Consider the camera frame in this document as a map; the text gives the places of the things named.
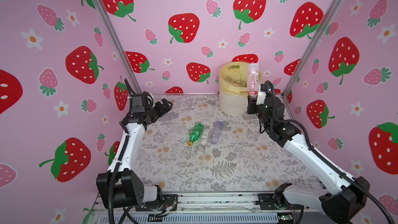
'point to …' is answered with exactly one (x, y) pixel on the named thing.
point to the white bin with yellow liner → (233, 88)
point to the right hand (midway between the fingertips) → (251, 95)
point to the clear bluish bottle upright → (217, 128)
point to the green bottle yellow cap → (195, 134)
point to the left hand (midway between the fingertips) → (167, 106)
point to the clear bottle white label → (205, 137)
